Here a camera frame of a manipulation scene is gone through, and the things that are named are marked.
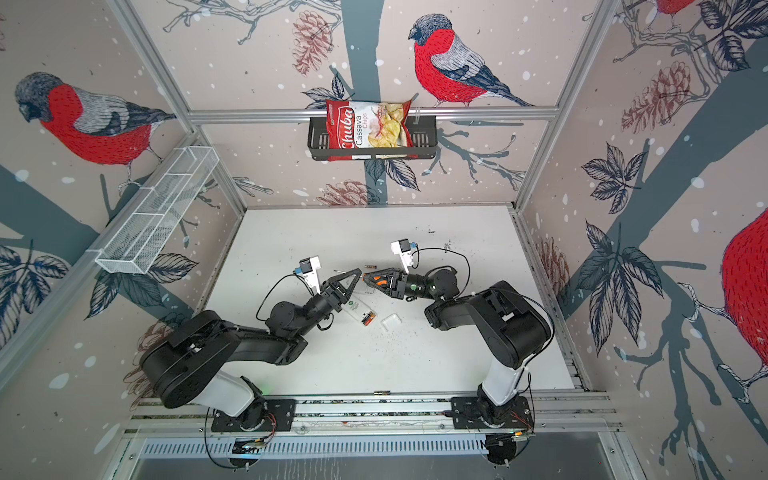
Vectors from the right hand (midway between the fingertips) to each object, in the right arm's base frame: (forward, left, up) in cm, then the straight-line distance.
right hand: (361, 290), depth 72 cm
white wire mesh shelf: (+5, +55, +11) cm, 56 cm away
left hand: (+1, 0, +4) cm, 5 cm away
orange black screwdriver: (+2, -5, +2) cm, 5 cm away
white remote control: (+5, +5, -21) cm, 22 cm away
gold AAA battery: (+22, +2, -22) cm, 32 cm away
